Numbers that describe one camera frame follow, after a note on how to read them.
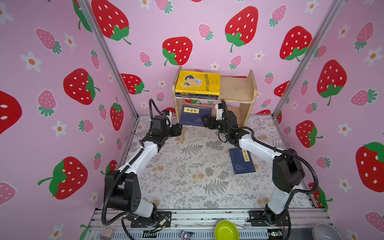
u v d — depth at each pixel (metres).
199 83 0.70
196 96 0.69
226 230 0.70
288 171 0.48
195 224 0.73
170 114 0.78
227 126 0.66
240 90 0.76
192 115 0.88
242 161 0.95
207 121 0.77
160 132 0.66
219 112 0.76
